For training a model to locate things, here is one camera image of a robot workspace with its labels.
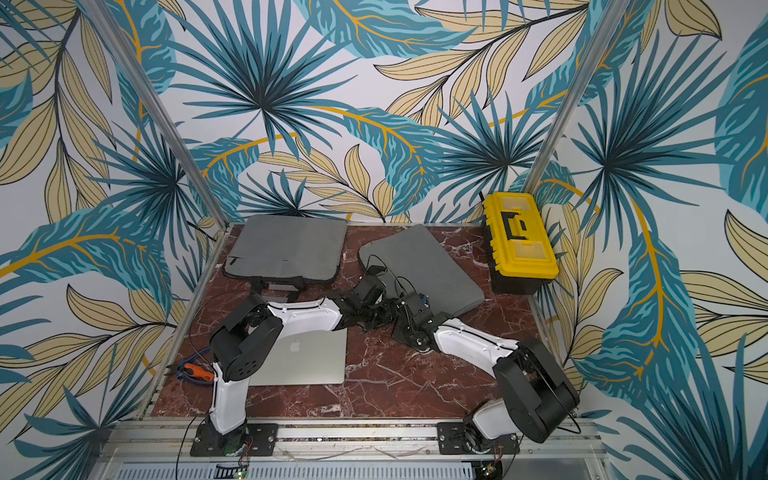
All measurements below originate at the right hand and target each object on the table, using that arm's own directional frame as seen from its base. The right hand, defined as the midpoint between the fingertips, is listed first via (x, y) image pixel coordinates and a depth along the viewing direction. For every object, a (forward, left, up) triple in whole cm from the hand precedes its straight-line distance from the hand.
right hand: (396, 332), depth 89 cm
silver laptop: (-7, +25, +2) cm, 26 cm away
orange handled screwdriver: (-9, +56, 0) cm, 57 cm away
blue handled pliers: (-9, +63, -1) cm, 63 cm away
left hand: (+3, -1, +1) cm, 4 cm away
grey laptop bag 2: (+28, -7, -1) cm, 29 cm away
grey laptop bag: (+30, +37, +2) cm, 48 cm away
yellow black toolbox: (+17, -38, +13) cm, 44 cm away
